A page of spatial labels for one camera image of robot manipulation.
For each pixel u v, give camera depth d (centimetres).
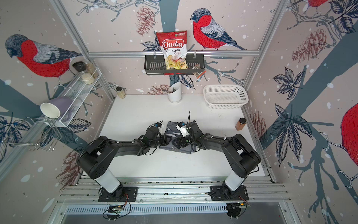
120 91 117
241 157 46
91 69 86
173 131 97
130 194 73
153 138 74
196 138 73
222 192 73
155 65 95
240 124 94
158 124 86
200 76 90
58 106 61
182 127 82
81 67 78
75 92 81
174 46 81
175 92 107
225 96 121
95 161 46
